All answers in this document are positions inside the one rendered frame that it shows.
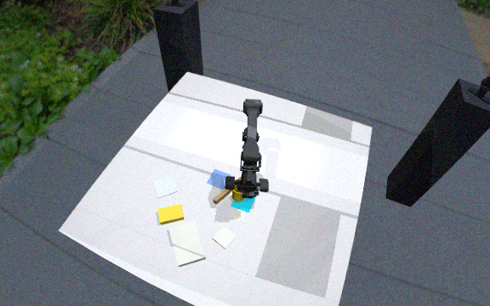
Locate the brown wooden bar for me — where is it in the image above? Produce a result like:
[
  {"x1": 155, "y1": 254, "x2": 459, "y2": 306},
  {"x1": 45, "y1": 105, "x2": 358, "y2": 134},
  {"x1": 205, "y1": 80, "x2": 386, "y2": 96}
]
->
[{"x1": 213, "y1": 190, "x2": 232, "y2": 204}]

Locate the yellow flat block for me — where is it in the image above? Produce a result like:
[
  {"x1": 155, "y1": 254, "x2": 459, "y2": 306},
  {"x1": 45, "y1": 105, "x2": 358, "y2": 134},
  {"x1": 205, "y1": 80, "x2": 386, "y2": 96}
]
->
[{"x1": 158, "y1": 204, "x2": 184, "y2": 225}]

